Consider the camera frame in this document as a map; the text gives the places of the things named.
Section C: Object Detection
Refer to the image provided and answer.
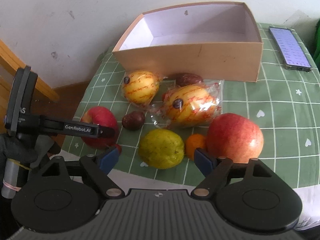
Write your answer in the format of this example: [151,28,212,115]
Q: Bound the person's left hand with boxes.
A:
[0,133,38,165]

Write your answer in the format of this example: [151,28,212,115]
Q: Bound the brown cardboard box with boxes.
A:
[112,2,264,82]

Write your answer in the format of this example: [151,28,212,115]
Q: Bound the green checked tablecloth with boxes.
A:
[60,22,320,189]

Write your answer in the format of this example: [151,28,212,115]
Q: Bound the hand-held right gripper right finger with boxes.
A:
[192,148,275,197]

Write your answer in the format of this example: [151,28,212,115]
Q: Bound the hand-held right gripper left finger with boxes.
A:
[35,146,125,200]

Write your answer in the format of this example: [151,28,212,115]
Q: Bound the bright green cloth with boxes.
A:
[311,17,320,68]

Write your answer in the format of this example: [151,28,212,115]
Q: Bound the wooden furniture frame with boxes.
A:
[0,39,60,103]

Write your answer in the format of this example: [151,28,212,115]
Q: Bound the smartphone with lit screen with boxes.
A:
[269,26,313,72]

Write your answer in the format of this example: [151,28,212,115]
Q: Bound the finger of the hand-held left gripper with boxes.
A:
[99,126,115,138]

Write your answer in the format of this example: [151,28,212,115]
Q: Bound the yellow-green pear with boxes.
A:
[138,129,185,170]

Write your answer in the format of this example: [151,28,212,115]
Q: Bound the small red apple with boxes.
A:
[80,106,122,153]

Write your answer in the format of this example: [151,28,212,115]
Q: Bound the round dark brown passion fruit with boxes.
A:
[122,111,145,131]

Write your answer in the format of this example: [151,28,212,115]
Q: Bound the oblong dark brown passion fruit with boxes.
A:
[172,72,203,87]

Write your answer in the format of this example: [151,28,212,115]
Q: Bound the large red apple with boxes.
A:
[206,113,265,164]

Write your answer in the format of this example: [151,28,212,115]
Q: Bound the yellow apple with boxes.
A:
[150,79,224,129]
[122,70,163,104]

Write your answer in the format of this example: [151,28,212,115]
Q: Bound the small orange tangerine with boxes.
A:
[185,134,207,161]

